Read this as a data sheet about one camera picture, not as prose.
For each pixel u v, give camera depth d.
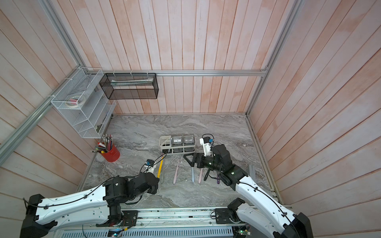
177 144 1.01
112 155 0.88
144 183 0.53
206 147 0.67
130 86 1.05
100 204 0.47
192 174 0.88
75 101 0.73
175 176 0.88
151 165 0.65
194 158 0.64
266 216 0.44
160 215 0.76
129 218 0.73
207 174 0.88
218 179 0.86
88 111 0.80
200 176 0.88
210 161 0.63
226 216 0.73
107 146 0.86
